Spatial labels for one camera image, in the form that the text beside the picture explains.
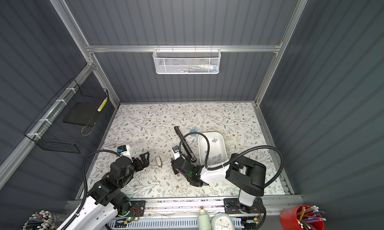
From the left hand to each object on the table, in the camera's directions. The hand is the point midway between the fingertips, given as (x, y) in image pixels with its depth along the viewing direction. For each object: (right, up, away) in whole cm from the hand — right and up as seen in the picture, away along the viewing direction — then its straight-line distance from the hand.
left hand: (143, 156), depth 78 cm
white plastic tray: (+42, -3, +13) cm, 44 cm away
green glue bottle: (+31, -25, -13) cm, 42 cm away
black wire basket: (-33, +21, -5) cm, 39 cm away
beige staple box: (+6, -6, +9) cm, 12 cm away
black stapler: (+23, +2, +15) cm, 27 cm away
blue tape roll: (+27, +11, +25) cm, 38 cm away
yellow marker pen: (-24, +27, +3) cm, 36 cm away
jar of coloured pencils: (-32, -19, -22) cm, 43 cm away
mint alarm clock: (+40, -28, -10) cm, 50 cm away
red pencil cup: (+72, -21, -18) cm, 76 cm away
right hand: (+16, -3, +6) cm, 18 cm away
